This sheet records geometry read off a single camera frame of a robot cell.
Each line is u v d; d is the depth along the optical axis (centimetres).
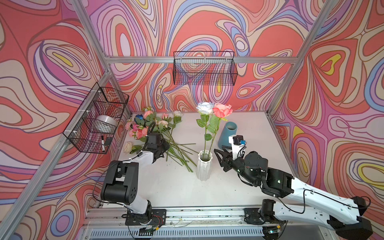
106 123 70
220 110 57
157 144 75
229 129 84
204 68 97
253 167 45
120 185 45
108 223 73
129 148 95
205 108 60
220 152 59
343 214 41
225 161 55
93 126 72
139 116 105
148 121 102
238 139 52
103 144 72
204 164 70
